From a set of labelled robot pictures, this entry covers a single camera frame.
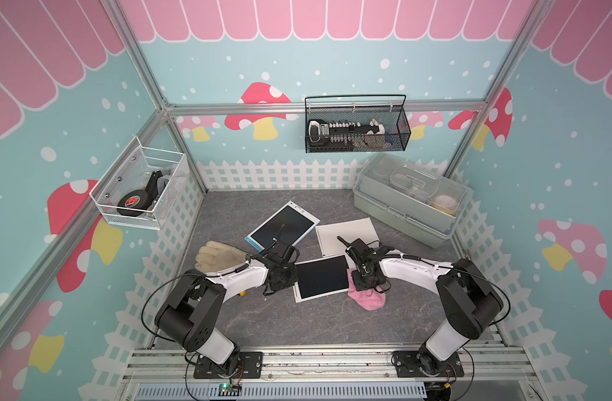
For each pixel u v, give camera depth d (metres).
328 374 0.74
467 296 0.46
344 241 0.82
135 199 0.70
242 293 0.87
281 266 0.69
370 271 0.66
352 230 1.06
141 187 0.76
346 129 0.89
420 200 0.91
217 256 0.97
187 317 0.45
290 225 1.09
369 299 0.83
